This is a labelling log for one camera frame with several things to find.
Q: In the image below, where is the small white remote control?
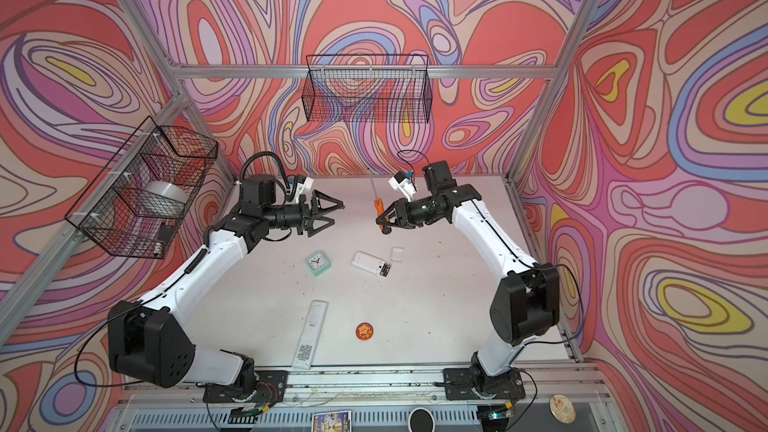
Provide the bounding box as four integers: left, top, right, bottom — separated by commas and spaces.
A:
351, 251, 391, 277

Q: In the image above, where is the small black item in basket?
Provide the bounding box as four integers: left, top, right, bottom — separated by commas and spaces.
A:
156, 222, 175, 247

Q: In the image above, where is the colourful printed card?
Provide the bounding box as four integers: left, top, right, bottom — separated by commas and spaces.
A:
311, 410, 352, 432

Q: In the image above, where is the orange black screwdriver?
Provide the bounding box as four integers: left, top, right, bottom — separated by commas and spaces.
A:
367, 169, 391, 235

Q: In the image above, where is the mint green alarm clock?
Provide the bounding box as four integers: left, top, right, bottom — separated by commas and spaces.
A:
305, 250, 332, 277

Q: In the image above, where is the white roll in basket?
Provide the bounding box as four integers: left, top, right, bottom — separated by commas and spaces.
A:
140, 181, 188, 218

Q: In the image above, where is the white battery cover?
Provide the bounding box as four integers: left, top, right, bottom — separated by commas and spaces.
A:
390, 246, 405, 262

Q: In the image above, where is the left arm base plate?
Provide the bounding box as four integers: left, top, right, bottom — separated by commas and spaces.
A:
203, 370, 289, 406

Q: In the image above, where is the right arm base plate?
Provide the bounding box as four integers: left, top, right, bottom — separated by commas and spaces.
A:
435, 366, 526, 403

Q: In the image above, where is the red round badge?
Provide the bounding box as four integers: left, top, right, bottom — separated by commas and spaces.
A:
355, 322, 374, 341

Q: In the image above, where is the black wire basket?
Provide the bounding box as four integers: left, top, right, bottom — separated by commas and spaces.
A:
65, 118, 218, 259
301, 53, 433, 124

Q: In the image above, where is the beige round disc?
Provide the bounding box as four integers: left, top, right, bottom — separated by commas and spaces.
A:
549, 394, 576, 424

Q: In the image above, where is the left black wire basket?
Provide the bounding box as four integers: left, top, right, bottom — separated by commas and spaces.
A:
65, 118, 218, 259

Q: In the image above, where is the back black wire basket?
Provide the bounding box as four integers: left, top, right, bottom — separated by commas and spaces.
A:
301, 53, 433, 124

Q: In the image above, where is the long white remote control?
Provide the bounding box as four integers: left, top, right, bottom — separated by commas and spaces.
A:
292, 300, 329, 370

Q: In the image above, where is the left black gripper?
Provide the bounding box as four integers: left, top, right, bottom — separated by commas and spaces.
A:
260, 190, 342, 236

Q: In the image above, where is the black round cup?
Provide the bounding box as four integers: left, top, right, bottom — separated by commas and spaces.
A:
407, 407, 436, 432

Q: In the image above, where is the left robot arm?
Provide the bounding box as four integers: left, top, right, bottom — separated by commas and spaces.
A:
106, 171, 344, 402

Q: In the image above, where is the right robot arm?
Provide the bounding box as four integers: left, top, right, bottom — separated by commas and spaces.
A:
376, 161, 561, 400

